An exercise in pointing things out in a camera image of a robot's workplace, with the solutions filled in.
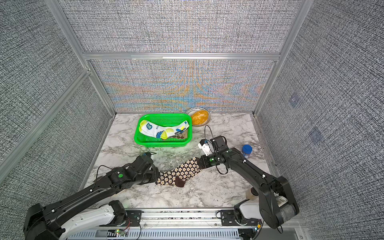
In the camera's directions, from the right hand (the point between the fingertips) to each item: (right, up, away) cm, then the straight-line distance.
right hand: (198, 159), depth 82 cm
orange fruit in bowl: (+2, +25, +26) cm, 36 cm away
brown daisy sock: (-11, -9, -1) cm, 14 cm away
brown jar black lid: (+26, -15, -9) cm, 31 cm away
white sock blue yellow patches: (-29, +16, +21) cm, 39 cm away
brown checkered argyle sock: (-10, +13, +21) cm, 27 cm away
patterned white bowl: (-5, +31, +35) cm, 47 cm away
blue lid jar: (+30, +4, +10) cm, 32 cm away
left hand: (-18, -6, -5) cm, 20 cm away
